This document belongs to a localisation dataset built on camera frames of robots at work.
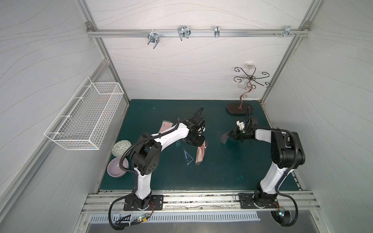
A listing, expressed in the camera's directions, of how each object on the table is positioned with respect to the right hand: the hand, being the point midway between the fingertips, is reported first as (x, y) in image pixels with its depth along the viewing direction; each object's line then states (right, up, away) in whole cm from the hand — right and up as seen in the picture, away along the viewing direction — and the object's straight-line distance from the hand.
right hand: (228, 133), depth 98 cm
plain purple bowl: (-72, -19, -14) cm, 76 cm away
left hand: (-19, -6, -12) cm, 24 cm away
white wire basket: (-78, +9, -30) cm, 84 cm away
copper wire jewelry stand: (+11, +18, +16) cm, 26 cm away
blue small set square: (-27, -15, -8) cm, 32 cm away
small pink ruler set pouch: (-20, -10, -14) cm, 27 cm away
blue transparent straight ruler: (-34, -7, -3) cm, 35 cm away
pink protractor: (-3, -3, -1) cm, 4 cm away
